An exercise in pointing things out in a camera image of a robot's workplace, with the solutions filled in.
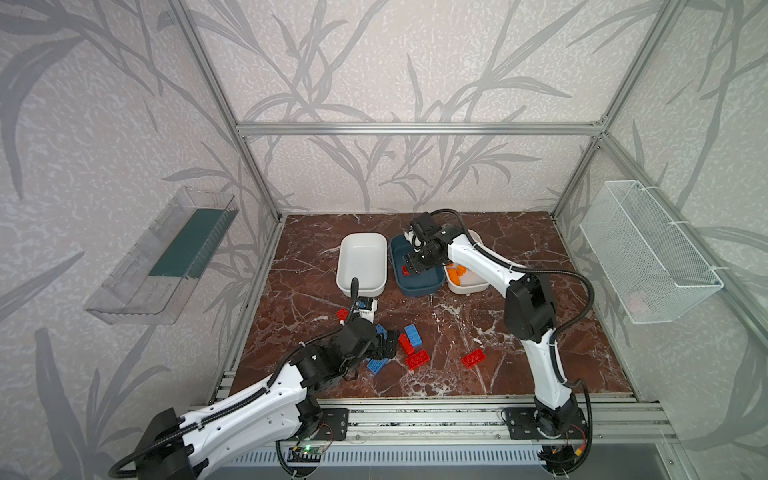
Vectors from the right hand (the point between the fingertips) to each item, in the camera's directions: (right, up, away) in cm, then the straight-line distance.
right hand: (416, 255), depth 96 cm
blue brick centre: (-11, -22, -7) cm, 26 cm away
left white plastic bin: (-19, -1, +11) cm, 22 cm away
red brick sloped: (-3, -6, +5) cm, 9 cm away
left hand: (-8, -18, -17) cm, 26 cm away
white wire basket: (+50, -2, -33) cm, 60 cm away
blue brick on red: (-1, -23, -9) cm, 25 cm away
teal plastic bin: (+4, -9, -2) cm, 10 cm away
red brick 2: (0, -29, -13) cm, 32 cm away
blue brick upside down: (-12, -30, -13) cm, 35 cm away
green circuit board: (-28, -47, -24) cm, 60 cm away
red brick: (-3, -26, -9) cm, 28 cm away
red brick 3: (+16, -29, -13) cm, 35 cm away
